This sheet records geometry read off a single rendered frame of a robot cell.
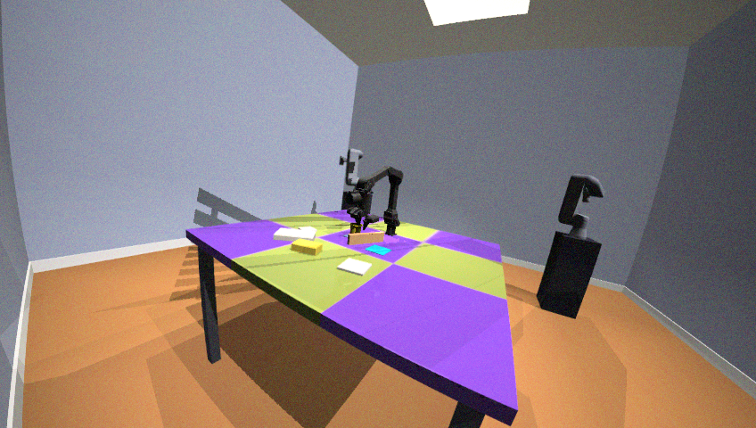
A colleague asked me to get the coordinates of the yellow block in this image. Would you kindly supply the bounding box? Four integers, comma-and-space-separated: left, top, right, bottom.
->
291, 239, 323, 255

